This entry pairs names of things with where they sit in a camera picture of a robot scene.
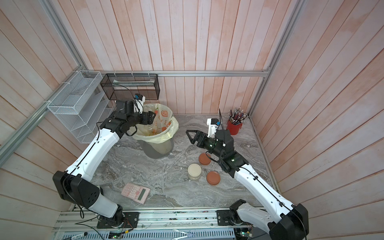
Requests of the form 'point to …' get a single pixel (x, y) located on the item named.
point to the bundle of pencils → (237, 116)
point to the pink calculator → (137, 193)
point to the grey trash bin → (153, 154)
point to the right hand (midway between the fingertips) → (190, 133)
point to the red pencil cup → (234, 128)
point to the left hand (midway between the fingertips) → (149, 115)
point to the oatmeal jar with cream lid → (194, 171)
